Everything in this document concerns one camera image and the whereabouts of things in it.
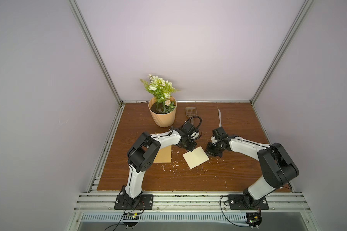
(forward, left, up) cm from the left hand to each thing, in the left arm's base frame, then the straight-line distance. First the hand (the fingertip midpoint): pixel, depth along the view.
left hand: (196, 148), depth 92 cm
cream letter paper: (-7, 0, 0) cm, 7 cm away
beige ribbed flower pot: (+16, +21, +10) cm, 28 cm away
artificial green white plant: (+25, +22, +28) cm, 44 cm away
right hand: (0, -6, +1) cm, 6 cm away
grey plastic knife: (+31, -21, -1) cm, 38 cm away
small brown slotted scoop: (+33, +2, -1) cm, 33 cm away
